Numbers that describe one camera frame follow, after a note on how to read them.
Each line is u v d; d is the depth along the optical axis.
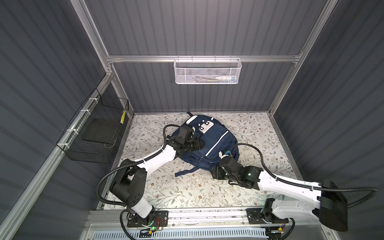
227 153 0.72
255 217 0.73
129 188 0.45
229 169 0.60
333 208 0.40
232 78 0.90
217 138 0.90
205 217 0.75
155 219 0.73
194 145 0.77
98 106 0.81
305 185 0.46
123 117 0.84
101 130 0.74
